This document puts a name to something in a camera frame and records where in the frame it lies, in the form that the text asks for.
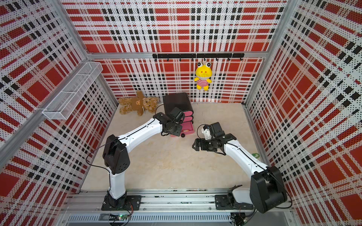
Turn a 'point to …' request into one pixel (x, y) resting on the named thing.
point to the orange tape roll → (186, 130)
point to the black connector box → (238, 218)
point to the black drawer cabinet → (182, 101)
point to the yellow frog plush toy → (203, 72)
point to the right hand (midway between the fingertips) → (201, 146)
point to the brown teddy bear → (139, 104)
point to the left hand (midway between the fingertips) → (177, 130)
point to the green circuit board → (121, 217)
